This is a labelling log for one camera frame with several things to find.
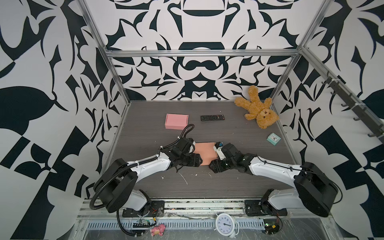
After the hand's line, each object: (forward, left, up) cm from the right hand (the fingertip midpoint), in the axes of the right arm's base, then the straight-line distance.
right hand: (213, 164), depth 85 cm
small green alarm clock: (+17, -40, -3) cm, 44 cm away
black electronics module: (-28, -25, -6) cm, 38 cm away
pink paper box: (+30, +23, 0) cm, 38 cm away
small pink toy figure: (-30, +27, 0) cm, 40 cm away
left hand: (+2, +8, +3) cm, 9 cm away
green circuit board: (-27, +35, -5) cm, 45 cm away
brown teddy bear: (+38, -35, +2) cm, 52 cm away
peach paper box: (+7, +3, +1) cm, 8 cm away
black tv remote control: (+35, -3, -2) cm, 35 cm away
